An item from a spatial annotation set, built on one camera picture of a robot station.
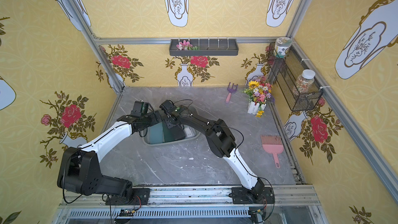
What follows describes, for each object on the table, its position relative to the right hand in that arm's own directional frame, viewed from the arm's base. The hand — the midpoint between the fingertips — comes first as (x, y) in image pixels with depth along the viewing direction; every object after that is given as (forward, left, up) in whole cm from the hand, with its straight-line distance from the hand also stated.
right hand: (176, 117), depth 98 cm
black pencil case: (-10, -3, -1) cm, 11 cm away
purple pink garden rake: (+31, -37, -7) cm, 49 cm away
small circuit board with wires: (-49, +17, -7) cm, 53 cm away
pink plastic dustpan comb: (-14, -59, -5) cm, 60 cm away
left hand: (-5, +14, +6) cm, 16 cm away
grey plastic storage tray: (-20, +10, +13) cm, 26 cm away
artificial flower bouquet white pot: (+13, -50, +12) cm, 54 cm away
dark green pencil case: (-10, +3, -2) cm, 11 cm away
